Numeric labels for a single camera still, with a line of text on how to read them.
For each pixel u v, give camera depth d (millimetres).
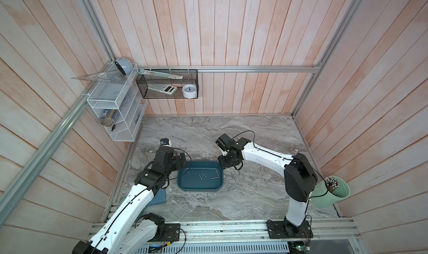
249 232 746
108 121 765
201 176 904
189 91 937
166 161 590
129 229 447
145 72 920
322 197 478
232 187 864
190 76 1006
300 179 477
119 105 704
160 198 817
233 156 648
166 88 981
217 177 899
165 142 684
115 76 872
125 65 837
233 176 904
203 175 904
